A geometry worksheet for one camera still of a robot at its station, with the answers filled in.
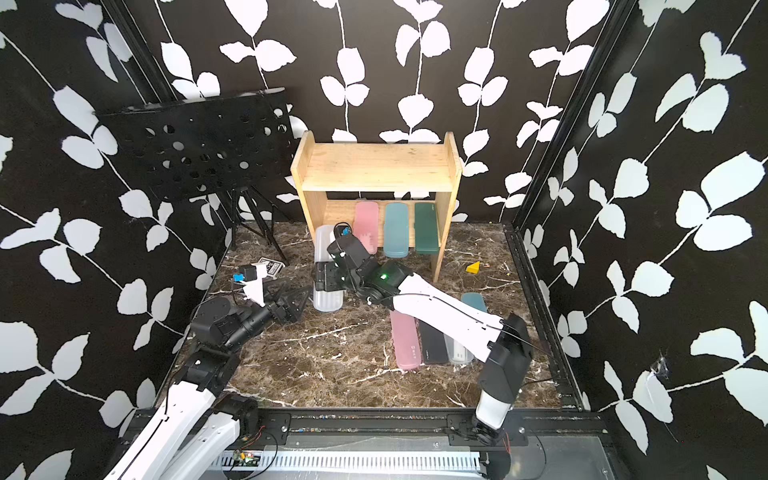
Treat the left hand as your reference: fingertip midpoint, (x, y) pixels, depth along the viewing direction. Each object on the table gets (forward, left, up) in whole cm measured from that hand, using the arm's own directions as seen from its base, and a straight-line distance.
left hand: (301, 282), depth 70 cm
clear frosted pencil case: (-2, -7, -6) cm, 9 cm away
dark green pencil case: (+21, -33, -5) cm, 40 cm away
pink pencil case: (-5, -26, -26) cm, 37 cm away
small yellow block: (+21, -53, -26) cm, 62 cm away
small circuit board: (-32, +16, -28) cm, 45 cm away
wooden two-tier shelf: (+49, -25, -16) cm, 58 cm away
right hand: (+4, -4, 0) cm, 6 cm away
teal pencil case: (+23, -24, -7) cm, 34 cm away
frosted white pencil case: (-9, -41, -26) cm, 49 cm away
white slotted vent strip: (-34, -11, -27) cm, 45 cm away
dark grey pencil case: (-6, -34, -27) cm, 43 cm away
